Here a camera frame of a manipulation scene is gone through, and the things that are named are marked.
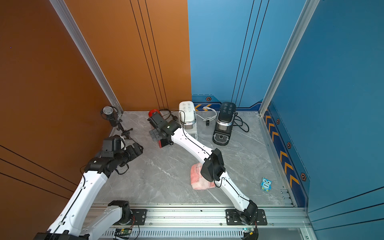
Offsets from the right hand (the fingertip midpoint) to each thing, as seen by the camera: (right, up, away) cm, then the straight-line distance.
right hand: (162, 130), depth 88 cm
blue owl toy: (+60, -30, -6) cm, 67 cm away
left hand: (-11, -10, -9) cm, 17 cm away
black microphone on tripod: (-30, +10, -1) cm, 32 cm away
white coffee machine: (+15, +9, +1) cm, 18 cm away
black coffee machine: (+38, +6, -2) cm, 38 cm away
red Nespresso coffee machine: (-8, +12, +8) cm, 17 cm away
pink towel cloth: (+22, -28, -6) cm, 36 cm away
